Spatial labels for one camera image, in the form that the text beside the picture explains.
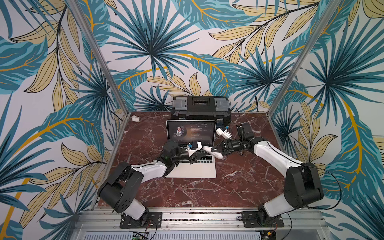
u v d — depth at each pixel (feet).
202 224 2.40
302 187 1.45
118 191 1.45
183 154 2.32
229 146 2.26
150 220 2.38
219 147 2.32
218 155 2.31
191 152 2.26
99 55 2.76
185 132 3.04
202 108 3.27
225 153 2.35
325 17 2.35
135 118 3.64
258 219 2.32
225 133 2.46
